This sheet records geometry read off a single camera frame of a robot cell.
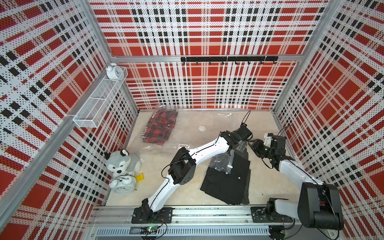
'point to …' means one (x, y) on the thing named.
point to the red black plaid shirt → (159, 127)
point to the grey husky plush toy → (121, 163)
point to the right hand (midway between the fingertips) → (250, 143)
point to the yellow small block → (140, 178)
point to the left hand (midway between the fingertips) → (236, 138)
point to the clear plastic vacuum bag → (180, 128)
